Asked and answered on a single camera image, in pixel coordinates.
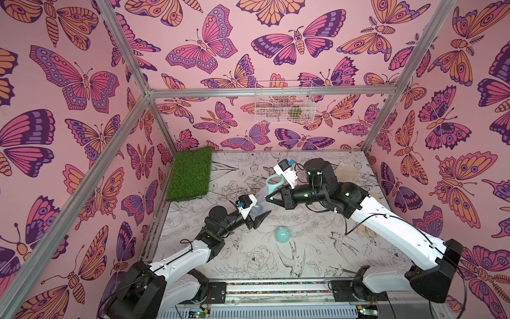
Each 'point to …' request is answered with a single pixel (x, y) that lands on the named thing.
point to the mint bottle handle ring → (271, 186)
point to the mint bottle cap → (282, 235)
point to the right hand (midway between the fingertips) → (269, 196)
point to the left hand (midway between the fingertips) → (264, 201)
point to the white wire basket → (284, 109)
